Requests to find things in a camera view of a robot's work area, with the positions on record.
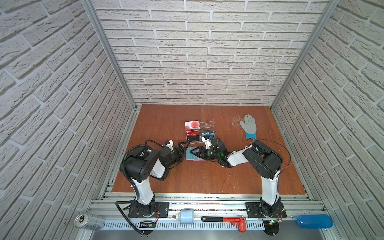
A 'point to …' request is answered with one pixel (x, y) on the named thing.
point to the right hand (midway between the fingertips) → (192, 152)
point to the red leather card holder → (205, 160)
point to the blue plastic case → (315, 221)
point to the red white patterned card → (191, 124)
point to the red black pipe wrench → (240, 220)
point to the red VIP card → (192, 133)
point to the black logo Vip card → (207, 131)
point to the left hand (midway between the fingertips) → (189, 146)
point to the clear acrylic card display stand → (194, 129)
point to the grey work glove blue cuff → (249, 126)
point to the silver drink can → (89, 221)
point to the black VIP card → (192, 138)
